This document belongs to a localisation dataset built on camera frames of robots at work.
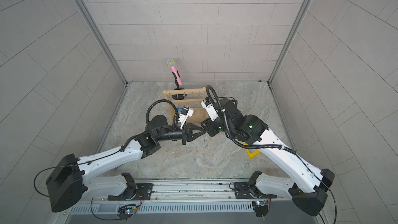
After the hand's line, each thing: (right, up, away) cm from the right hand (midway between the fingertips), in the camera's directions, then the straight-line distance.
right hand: (203, 123), depth 66 cm
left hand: (+1, -4, -3) cm, 5 cm away
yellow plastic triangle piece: (+26, -20, +16) cm, 37 cm away
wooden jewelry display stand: (-10, +10, +42) cm, 45 cm away
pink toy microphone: (-20, +31, +25) cm, 45 cm away
